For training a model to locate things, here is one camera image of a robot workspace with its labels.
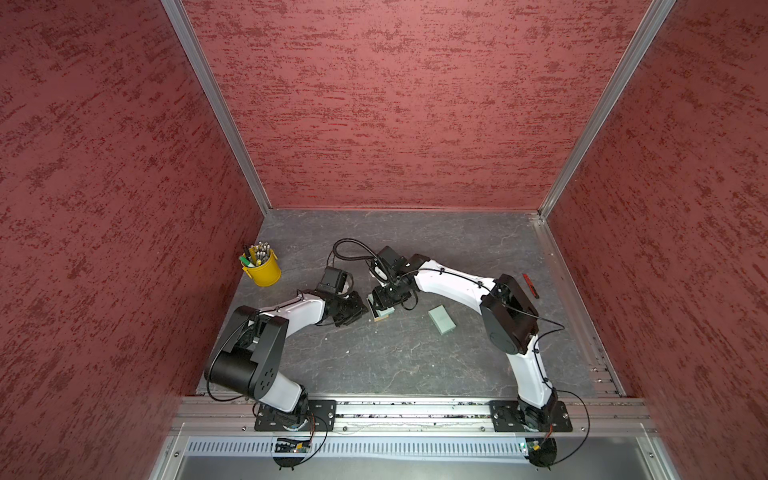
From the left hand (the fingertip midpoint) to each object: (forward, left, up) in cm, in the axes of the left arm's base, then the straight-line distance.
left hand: (366, 316), depth 91 cm
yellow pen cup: (+11, +32, +6) cm, 35 cm away
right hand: (+2, -5, +3) cm, 6 cm away
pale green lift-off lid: (-1, -23, +2) cm, 24 cm away
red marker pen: (+13, -56, -2) cm, 57 cm away
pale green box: (0, -4, +3) cm, 5 cm away
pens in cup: (+13, +33, +15) cm, 39 cm away
